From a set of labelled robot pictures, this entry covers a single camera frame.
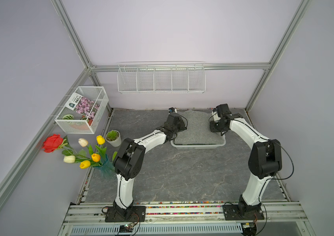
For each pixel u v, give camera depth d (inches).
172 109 33.8
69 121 27.8
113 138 36.9
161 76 38.7
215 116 31.6
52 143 23.2
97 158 24.0
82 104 29.5
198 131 35.0
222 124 27.5
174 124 29.5
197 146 36.7
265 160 19.6
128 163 20.1
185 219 28.8
